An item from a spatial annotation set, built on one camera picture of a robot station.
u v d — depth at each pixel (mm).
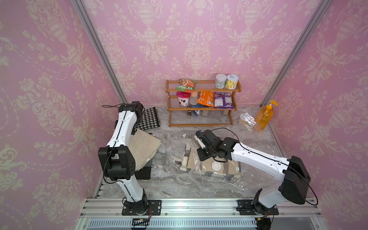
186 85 876
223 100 999
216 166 812
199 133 733
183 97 945
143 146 919
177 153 944
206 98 1001
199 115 1128
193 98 987
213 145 602
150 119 1070
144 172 849
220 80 892
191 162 830
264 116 950
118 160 467
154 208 745
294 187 408
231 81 877
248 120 1029
